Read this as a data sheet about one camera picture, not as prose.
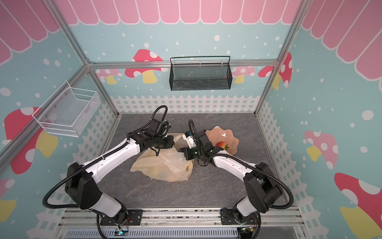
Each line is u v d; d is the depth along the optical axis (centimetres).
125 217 71
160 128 65
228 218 74
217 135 106
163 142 71
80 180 44
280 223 73
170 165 74
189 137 76
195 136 65
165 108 70
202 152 66
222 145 97
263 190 44
